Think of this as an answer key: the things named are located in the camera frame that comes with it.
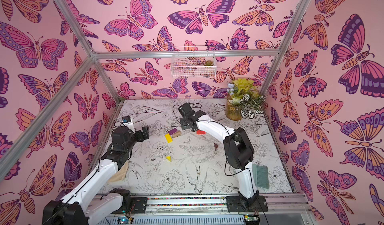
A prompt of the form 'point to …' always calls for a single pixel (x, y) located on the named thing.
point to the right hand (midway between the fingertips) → (190, 121)
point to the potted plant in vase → (243, 101)
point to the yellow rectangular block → (168, 138)
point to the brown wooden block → (177, 134)
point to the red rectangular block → (200, 132)
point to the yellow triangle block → (169, 158)
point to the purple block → (171, 132)
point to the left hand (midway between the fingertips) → (142, 125)
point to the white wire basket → (196, 62)
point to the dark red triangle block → (215, 146)
